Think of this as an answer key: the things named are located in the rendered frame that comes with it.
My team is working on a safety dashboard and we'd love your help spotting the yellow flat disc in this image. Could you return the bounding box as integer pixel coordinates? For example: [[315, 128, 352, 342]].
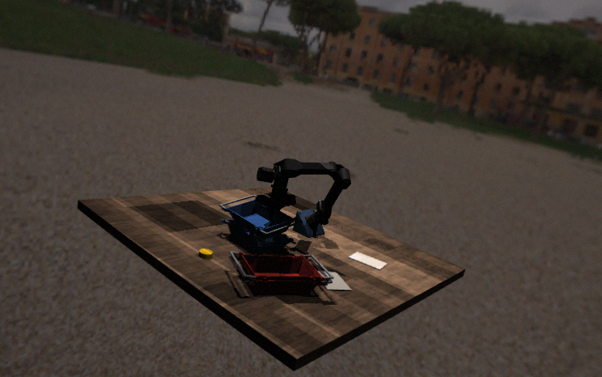
[[198, 248, 213, 259]]

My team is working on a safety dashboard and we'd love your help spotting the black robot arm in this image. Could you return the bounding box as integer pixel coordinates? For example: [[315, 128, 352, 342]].
[[256, 159, 351, 229]]

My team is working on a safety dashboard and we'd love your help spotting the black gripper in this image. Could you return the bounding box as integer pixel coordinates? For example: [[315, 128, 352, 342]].
[[256, 183, 288, 219]]

